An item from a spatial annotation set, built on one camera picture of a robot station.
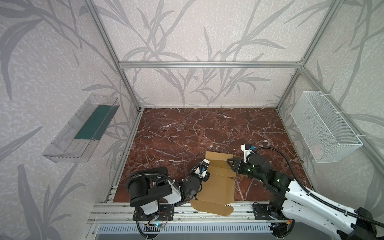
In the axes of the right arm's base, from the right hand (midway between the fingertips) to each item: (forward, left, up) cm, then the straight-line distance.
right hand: (227, 157), depth 76 cm
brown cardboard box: (-15, +5, -15) cm, 22 cm away
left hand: (+2, +10, -5) cm, 12 cm away
